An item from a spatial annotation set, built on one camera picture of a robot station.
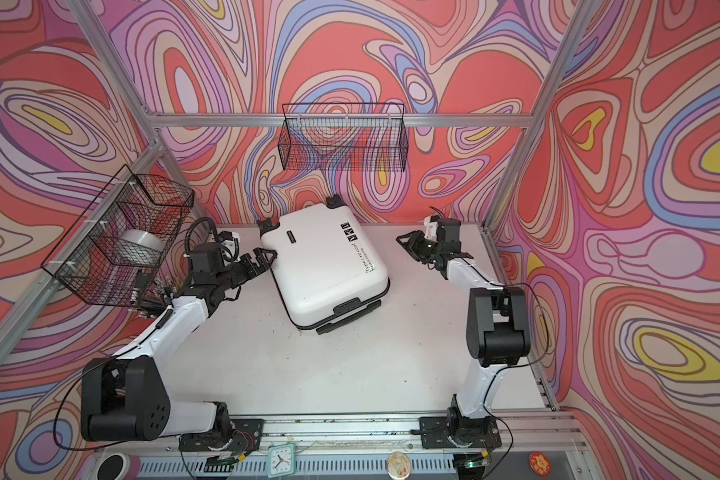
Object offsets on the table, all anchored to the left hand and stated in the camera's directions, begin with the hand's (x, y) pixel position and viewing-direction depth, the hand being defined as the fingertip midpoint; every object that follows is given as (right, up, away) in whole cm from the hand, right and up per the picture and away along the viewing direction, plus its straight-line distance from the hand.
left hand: (269, 255), depth 85 cm
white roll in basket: (-27, +2, -15) cm, 30 cm away
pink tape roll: (-27, -47, -20) cm, 57 cm away
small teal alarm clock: (+8, -48, -16) cm, 51 cm away
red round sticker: (+69, -49, -16) cm, 86 cm away
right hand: (+39, +3, +9) cm, 40 cm away
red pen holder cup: (-28, -10, -6) cm, 30 cm away
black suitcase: (+18, -3, -4) cm, 18 cm away
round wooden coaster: (+35, -49, -16) cm, 63 cm away
